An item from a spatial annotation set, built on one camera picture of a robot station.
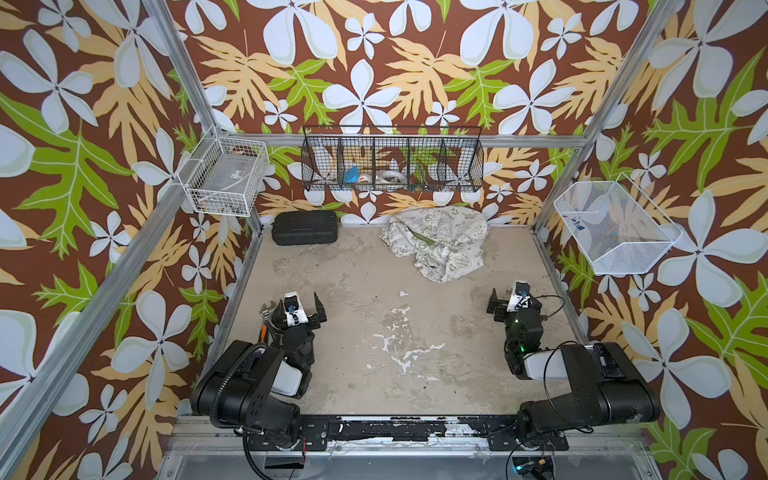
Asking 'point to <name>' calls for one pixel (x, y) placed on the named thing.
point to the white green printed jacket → (446, 240)
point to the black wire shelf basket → (392, 158)
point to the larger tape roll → (393, 176)
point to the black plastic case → (304, 227)
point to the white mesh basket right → (615, 226)
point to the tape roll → (365, 179)
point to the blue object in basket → (351, 175)
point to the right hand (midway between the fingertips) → (510, 290)
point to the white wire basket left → (224, 174)
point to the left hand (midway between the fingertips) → (298, 295)
